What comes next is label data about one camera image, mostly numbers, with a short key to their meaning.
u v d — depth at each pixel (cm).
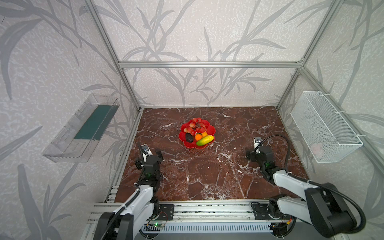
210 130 104
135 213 46
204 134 99
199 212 75
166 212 73
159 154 81
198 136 99
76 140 64
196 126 99
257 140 78
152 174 65
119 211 44
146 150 72
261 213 72
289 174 57
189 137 97
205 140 96
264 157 66
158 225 70
